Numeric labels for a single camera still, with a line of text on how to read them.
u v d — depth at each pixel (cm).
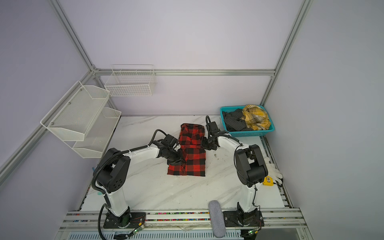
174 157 82
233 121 105
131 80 96
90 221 75
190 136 105
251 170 50
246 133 101
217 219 72
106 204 68
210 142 73
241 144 56
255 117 104
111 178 48
